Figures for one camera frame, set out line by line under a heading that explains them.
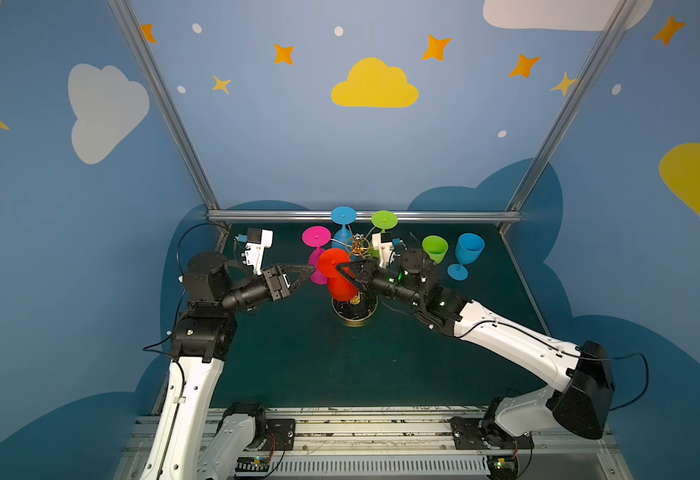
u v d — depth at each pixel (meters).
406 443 0.74
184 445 0.38
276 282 0.53
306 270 0.58
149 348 0.43
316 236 0.78
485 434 0.66
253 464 0.73
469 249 0.96
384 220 0.82
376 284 0.61
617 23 0.71
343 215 0.84
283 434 0.75
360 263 0.64
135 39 0.72
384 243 0.66
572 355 0.43
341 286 0.74
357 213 0.83
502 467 0.73
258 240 0.55
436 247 0.98
